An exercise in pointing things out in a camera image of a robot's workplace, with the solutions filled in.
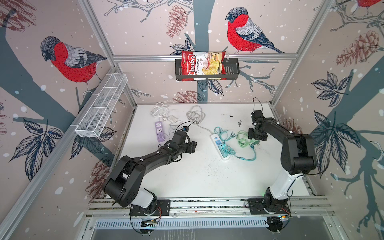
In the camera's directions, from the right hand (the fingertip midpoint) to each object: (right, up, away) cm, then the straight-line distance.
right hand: (255, 138), depth 95 cm
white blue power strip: (-25, -2, 0) cm, 25 cm away
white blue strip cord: (-38, +16, +19) cm, 45 cm away
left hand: (-41, -2, -7) cm, 42 cm away
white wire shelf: (-89, +16, -20) cm, 93 cm away
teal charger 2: (-22, -6, -9) cm, 24 cm away
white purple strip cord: (-65, +18, +12) cm, 69 cm away
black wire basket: (-15, +44, 0) cm, 46 cm away
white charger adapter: (-56, +12, +14) cm, 59 cm away
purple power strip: (-64, +4, +6) cm, 64 cm away
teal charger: (-22, -3, -6) cm, 23 cm away
